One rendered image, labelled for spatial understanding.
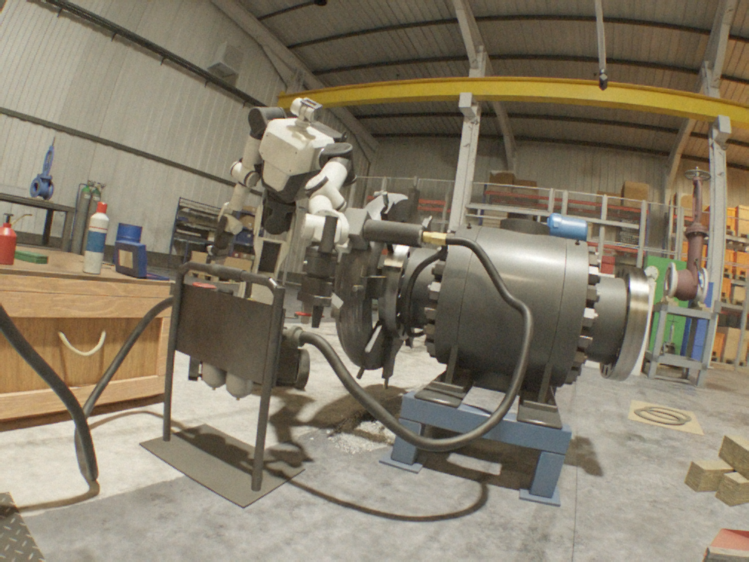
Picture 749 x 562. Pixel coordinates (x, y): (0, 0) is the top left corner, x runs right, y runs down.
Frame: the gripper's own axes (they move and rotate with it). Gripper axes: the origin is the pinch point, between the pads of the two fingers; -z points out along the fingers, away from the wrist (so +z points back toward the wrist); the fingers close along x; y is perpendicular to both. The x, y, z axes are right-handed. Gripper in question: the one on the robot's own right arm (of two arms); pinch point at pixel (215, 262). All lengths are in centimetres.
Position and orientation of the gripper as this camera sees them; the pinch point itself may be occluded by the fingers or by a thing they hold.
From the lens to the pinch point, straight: 209.6
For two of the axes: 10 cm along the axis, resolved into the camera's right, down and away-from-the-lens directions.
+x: -4.0, 1.8, -9.0
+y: 7.9, 5.6, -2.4
